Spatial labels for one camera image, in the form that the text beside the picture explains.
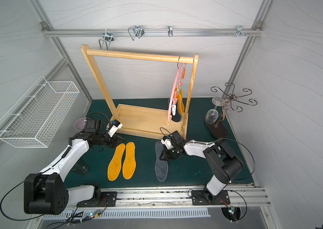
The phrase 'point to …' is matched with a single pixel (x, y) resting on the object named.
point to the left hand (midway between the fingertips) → (121, 139)
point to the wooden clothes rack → (139, 121)
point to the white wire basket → (31, 122)
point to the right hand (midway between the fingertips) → (162, 157)
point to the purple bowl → (80, 124)
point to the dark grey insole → (161, 169)
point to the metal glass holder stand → (220, 130)
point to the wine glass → (212, 115)
